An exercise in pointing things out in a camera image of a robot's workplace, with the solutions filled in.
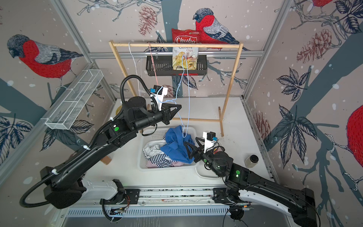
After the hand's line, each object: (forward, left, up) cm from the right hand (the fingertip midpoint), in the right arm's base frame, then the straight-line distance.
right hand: (189, 140), depth 67 cm
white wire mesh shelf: (+15, +59, +11) cm, 62 cm away
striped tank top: (+1, +22, -16) cm, 27 cm away
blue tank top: (+3, +9, -13) cm, 16 cm away
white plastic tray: (-7, -8, -23) cm, 26 cm away
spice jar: (-3, -35, -17) cm, 39 cm away
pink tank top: (-5, +23, -20) cm, 31 cm away
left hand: (+6, +3, +19) cm, 20 cm away
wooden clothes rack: (+31, -23, -23) cm, 45 cm away
